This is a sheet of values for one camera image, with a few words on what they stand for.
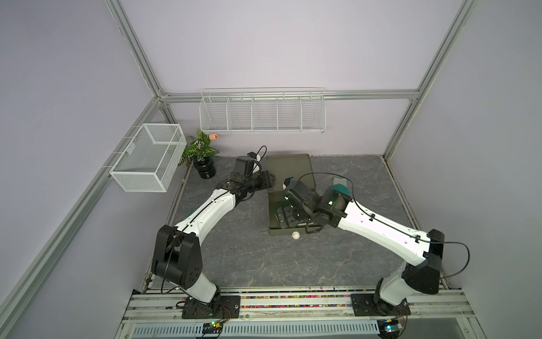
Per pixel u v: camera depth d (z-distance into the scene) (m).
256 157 0.80
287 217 0.64
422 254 0.41
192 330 0.71
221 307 0.73
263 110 0.99
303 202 0.53
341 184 1.09
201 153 0.93
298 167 0.89
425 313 0.72
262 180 0.76
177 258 0.44
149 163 0.82
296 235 0.74
